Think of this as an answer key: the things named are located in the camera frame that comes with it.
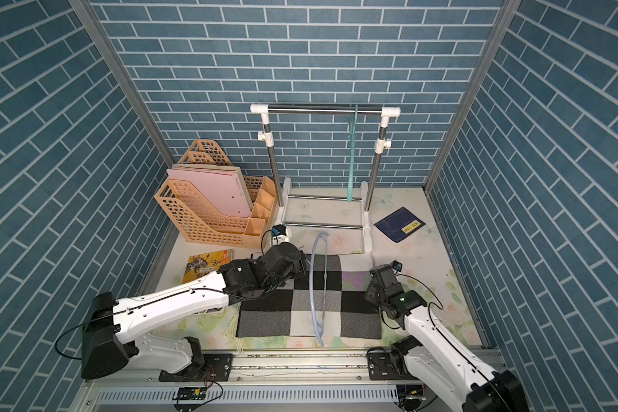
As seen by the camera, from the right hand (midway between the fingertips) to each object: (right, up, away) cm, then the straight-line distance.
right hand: (374, 291), depth 86 cm
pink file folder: (-54, +34, +5) cm, 64 cm away
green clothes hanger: (-5, +60, +16) cm, 62 cm away
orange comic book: (-63, +7, +8) cm, 64 cm away
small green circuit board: (-55, -25, -13) cm, 62 cm away
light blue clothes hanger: (-21, +4, -10) cm, 24 cm away
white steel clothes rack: (-34, +36, +23) cm, 55 cm away
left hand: (-20, +12, -12) cm, 26 cm away
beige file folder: (-51, +42, 0) cm, 66 cm away
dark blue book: (+16, +21, +24) cm, 35 cm away
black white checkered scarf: (-16, -2, -1) cm, 16 cm away
